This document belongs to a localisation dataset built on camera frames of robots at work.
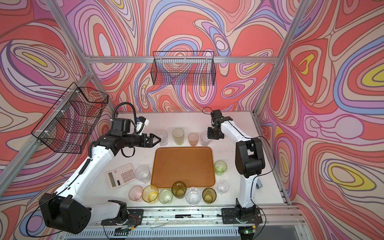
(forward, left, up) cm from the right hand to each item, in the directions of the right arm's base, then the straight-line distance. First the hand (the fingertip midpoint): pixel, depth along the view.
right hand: (213, 139), depth 96 cm
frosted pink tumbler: (+3, +13, -3) cm, 14 cm away
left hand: (-10, +32, +17) cm, 38 cm away
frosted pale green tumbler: (+1, +22, +4) cm, 23 cm away
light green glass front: (-33, +29, -6) cm, 44 cm away
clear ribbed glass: (-4, +6, +6) cm, 10 cm away
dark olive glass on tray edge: (-29, +22, -4) cm, 37 cm away
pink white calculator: (-21, +56, -4) cm, 60 cm away
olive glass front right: (-33, +6, -7) cm, 34 cm away
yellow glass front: (-31, +38, -5) cm, 49 cm away
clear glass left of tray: (-19, +44, -6) cm, 48 cm away
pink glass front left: (-31, +46, -5) cm, 55 cm away
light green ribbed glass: (-17, -3, -5) cm, 18 cm away
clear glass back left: (+4, +34, +1) cm, 34 cm away
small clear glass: (-29, -2, -4) cm, 29 cm away
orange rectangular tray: (-15, +14, -7) cm, 21 cm away
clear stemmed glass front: (-32, +14, -7) cm, 36 cm away
